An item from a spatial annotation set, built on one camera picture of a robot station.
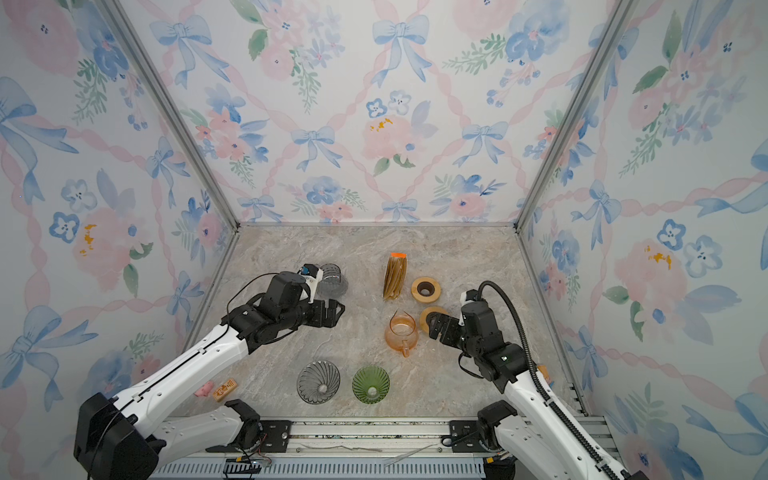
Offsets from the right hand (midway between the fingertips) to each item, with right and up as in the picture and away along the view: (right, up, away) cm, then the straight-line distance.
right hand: (441, 322), depth 80 cm
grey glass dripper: (-33, -16, 0) cm, 37 cm away
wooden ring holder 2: (-3, -1, +13) cm, 13 cm away
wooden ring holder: (-2, +3, +18) cm, 18 cm away
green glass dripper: (-19, -17, +2) cm, 26 cm away
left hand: (-29, +5, -1) cm, 30 cm away
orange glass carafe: (-10, -6, +12) cm, 17 cm away
